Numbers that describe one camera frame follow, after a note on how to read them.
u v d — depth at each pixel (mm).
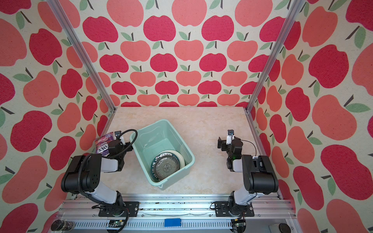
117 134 821
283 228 611
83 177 460
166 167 855
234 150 730
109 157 708
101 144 958
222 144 866
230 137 817
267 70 956
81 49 858
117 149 730
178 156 901
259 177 460
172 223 701
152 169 841
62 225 632
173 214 730
